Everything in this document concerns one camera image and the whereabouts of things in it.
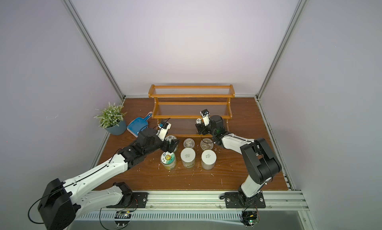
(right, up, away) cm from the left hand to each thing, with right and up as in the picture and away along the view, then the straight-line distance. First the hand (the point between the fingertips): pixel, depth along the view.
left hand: (175, 136), depth 78 cm
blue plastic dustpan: (-30, +4, +25) cm, 39 cm away
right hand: (+16, +8, +14) cm, 23 cm away
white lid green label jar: (+7, -11, +1) cm, 13 cm away
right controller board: (+37, -37, -10) cm, 53 cm away
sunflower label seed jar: (-4, -13, 0) cm, 14 cm away
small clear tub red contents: (+7, -6, +9) cm, 13 cm away
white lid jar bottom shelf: (+18, -12, 0) cm, 22 cm away
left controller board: (-25, -40, -7) cm, 47 cm away
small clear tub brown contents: (+18, -6, +9) cm, 21 cm away
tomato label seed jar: (+14, +7, +14) cm, 21 cm away
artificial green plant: (-41, +10, +9) cm, 43 cm away
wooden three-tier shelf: (+1, +17, +18) cm, 25 cm away
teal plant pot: (-39, +1, +13) cm, 41 cm away
